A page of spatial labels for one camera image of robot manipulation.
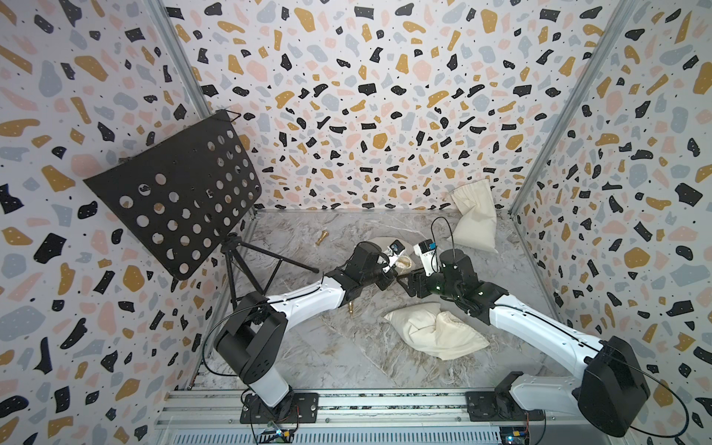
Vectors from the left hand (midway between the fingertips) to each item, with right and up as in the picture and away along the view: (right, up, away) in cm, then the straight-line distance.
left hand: (398, 263), depth 86 cm
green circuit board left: (-32, -43, -15) cm, 55 cm away
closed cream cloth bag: (+33, +13, +22) cm, 42 cm away
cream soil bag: (+10, -19, -8) cm, 23 cm away
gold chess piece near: (-15, -15, +7) cm, 23 cm away
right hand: (+1, -3, -6) cm, 7 cm away
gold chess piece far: (-28, +8, +27) cm, 40 cm away
